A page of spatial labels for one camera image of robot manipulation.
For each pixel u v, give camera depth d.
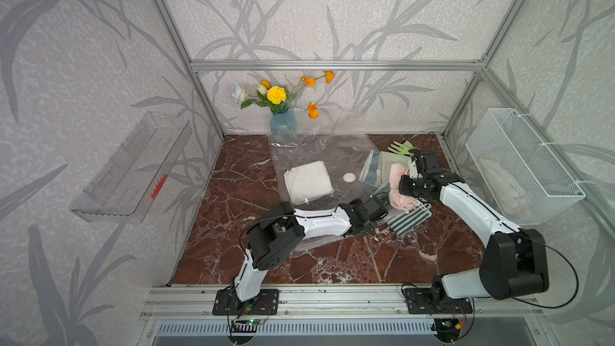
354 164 1.10
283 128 1.08
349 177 1.02
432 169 0.68
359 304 0.74
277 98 0.91
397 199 0.83
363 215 0.68
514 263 0.42
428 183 0.64
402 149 1.15
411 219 0.88
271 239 0.48
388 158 1.03
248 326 0.72
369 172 1.04
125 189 0.65
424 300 0.73
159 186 0.64
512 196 0.74
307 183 1.04
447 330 0.71
